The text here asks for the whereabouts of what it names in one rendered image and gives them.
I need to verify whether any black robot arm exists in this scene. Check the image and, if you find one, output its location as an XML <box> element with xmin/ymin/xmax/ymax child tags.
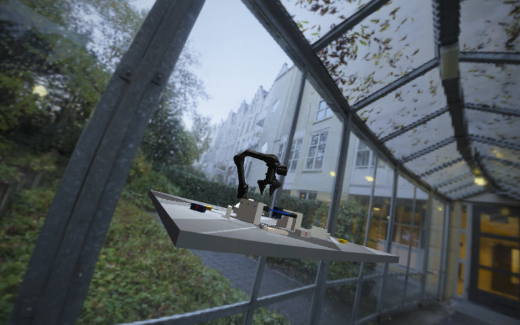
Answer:
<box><xmin>234</xmin><ymin>149</ymin><xmax>288</xmax><ymax>200</ymax></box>

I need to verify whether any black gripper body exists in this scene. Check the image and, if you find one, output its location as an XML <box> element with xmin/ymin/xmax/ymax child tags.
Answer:
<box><xmin>257</xmin><ymin>172</ymin><xmax>281</xmax><ymax>187</ymax></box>

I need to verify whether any white rectangular block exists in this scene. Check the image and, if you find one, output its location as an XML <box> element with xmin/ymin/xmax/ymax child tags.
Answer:
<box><xmin>262</xmin><ymin>225</ymin><xmax>288</xmax><ymax>235</ymax></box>

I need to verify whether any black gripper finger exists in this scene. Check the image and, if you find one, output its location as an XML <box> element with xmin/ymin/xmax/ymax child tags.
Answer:
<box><xmin>258</xmin><ymin>184</ymin><xmax>267</xmax><ymax>195</ymax></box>
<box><xmin>269</xmin><ymin>185</ymin><xmax>279</xmax><ymax>196</ymax></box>

